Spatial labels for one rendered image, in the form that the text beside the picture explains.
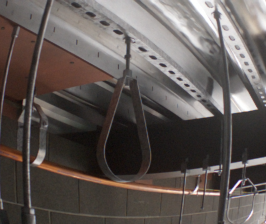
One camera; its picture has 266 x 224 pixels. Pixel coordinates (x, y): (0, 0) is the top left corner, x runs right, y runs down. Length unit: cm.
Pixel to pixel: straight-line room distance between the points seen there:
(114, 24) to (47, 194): 87
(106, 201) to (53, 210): 40
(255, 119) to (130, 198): 86
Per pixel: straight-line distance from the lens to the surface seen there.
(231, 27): 75
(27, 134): 39
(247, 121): 152
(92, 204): 170
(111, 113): 75
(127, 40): 82
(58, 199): 151
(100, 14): 73
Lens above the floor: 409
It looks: 16 degrees up
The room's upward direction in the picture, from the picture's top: 2 degrees clockwise
